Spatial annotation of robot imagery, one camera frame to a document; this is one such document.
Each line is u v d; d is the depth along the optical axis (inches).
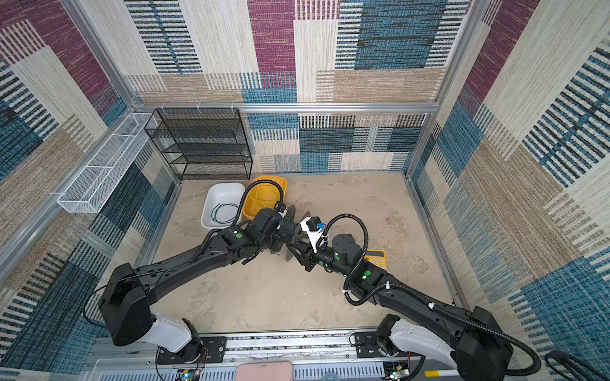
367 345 28.7
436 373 27.0
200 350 28.5
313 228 23.9
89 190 28.3
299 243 28.1
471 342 15.8
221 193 43.9
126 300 15.8
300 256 25.7
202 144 43.1
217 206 42.6
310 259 24.7
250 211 42.5
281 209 27.7
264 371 27.0
